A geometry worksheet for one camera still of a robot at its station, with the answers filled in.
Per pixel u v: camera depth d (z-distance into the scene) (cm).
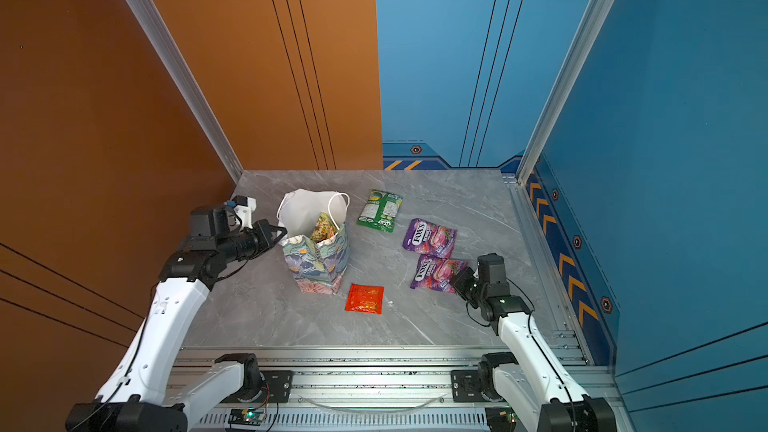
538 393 42
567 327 85
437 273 87
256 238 65
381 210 105
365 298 87
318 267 78
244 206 68
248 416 71
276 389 74
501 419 71
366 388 76
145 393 38
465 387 72
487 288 64
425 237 99
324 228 87
